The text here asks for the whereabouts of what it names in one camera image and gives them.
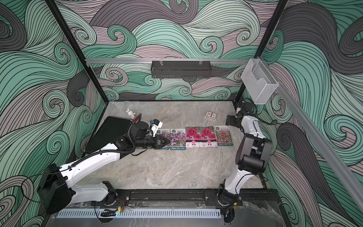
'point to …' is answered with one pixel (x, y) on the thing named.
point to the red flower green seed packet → (223, 135)
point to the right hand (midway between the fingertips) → (234, 121)
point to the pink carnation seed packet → (193, 136)
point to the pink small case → (134, 118)
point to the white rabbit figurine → (130, 113)
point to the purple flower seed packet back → (177, 139)
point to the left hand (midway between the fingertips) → (169, 140)
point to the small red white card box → (211, 115)
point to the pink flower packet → (208, 137)
